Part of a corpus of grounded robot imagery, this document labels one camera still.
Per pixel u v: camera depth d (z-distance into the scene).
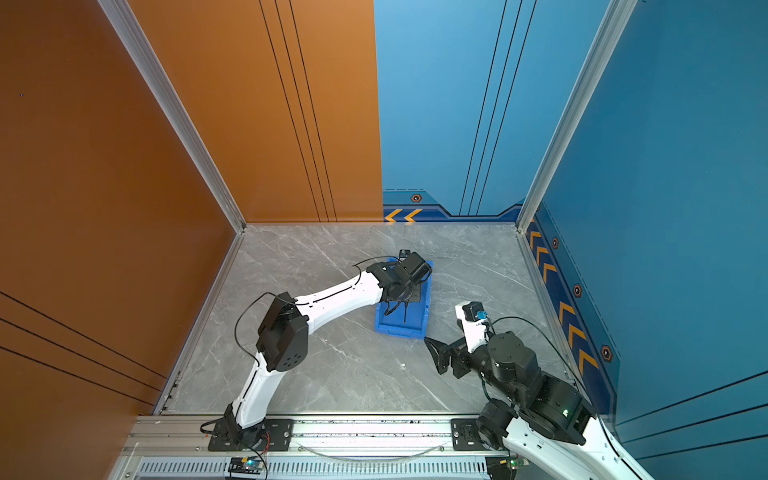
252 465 0.70
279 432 0.74
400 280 0.67
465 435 0.72
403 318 0.87
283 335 0.53
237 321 0.58
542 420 0.44
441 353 0.55
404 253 0.82
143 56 0.76
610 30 0.71
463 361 0.56
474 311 0.53
